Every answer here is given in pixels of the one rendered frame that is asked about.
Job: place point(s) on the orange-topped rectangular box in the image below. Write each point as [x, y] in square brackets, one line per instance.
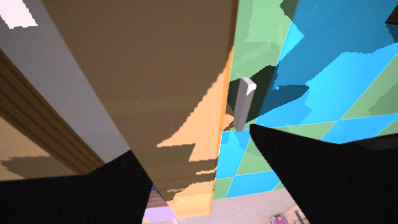
[84, 81]

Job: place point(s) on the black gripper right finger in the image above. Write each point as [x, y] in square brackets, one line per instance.
[322, 177]

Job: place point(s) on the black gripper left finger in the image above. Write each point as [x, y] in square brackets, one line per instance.
[115, 193]

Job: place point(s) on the small orange block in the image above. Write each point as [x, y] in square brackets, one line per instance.
[229, 118]

